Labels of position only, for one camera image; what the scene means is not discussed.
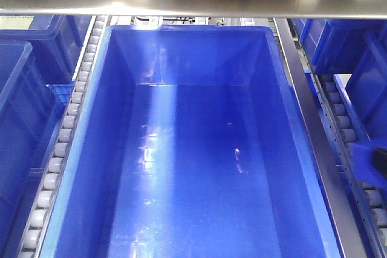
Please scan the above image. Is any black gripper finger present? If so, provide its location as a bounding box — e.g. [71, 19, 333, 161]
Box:
[372, 147, 387, 178]

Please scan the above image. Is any blue plastic box with knob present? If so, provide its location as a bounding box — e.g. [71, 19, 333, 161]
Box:
[350, 140, 387, 187]

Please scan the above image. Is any large blue plastic bin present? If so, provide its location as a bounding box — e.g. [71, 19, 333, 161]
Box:
[39, 24, 344, 258]

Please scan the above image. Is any row of blue bins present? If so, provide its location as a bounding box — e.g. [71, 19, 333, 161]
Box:
[0, 15, 387, 258]

